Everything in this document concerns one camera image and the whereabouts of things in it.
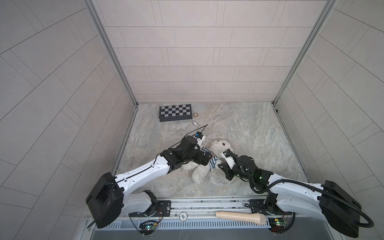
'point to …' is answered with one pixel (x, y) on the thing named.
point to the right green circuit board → (277, 224)
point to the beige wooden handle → (259, 218)
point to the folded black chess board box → (175, 112)
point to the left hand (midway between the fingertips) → (209, 153)
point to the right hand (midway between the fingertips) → (218, 168)
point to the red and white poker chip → (195, 114)
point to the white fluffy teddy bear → (202, 174)
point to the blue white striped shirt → (215, 162)
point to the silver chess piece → (195, 123)
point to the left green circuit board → (147, 228)
